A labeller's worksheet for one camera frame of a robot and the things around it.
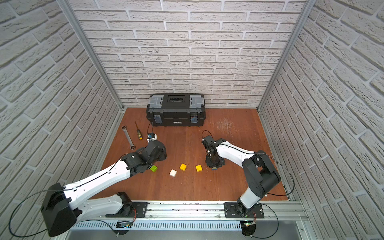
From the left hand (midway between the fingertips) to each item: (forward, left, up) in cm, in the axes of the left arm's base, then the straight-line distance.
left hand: (164, 148), depth 81 cm
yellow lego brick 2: (-7, -20, -13) cm, 24 cm away
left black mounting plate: (-27, +12, -14) cm, 33 cm away
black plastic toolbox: (+26, -5, +4) cm, 27 cm away
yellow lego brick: (-6, -10, -13) cm, 17 cm away
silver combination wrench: (+9, +24, -14) cm, 29 cm away
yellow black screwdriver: (+19, +23, -13) cm, 32 cm away
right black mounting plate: (-29, -36, -13) cm, 48 cm away
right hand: (-5, -30, -12) cm, 33 cm away
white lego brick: (-10, -4, -13) cm, 17 cm away
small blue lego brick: (-8, -29, -10) cm, 31 cm away
